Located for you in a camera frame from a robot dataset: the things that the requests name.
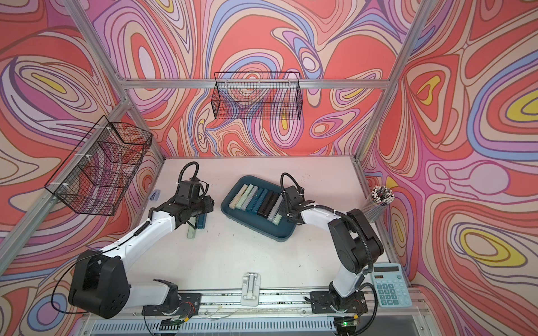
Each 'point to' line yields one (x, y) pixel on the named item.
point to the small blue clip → (155, 195)
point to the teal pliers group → (201, 220)
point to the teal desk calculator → (391, 285)
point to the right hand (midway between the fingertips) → (285, 215)
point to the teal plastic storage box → (253, 223)
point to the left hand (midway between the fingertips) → (213, 202)
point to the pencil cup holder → (380, 198)
